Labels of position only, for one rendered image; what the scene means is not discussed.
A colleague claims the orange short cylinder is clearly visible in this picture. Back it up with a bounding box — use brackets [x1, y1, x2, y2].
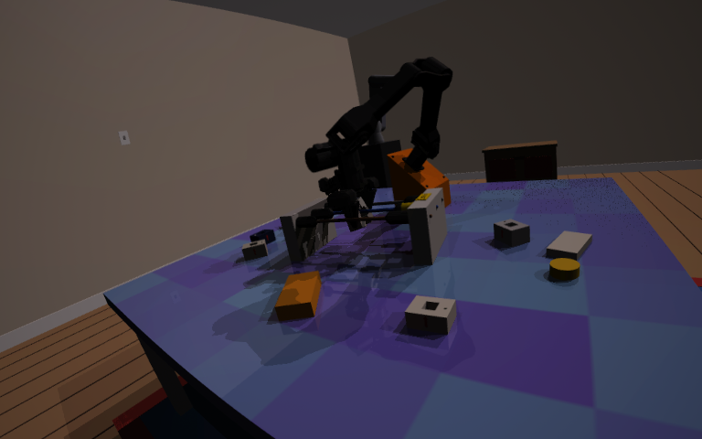
[549, 258, 580, 281]

